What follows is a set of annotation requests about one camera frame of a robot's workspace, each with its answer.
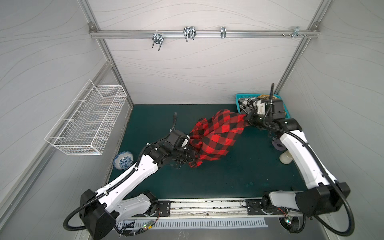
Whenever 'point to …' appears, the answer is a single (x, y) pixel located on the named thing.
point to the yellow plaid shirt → (267, 97)
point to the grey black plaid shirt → (248, 103)
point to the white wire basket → (82, 129)
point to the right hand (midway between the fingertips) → (247, 113)
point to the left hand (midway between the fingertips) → (200, 155)
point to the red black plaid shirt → (214, 137)
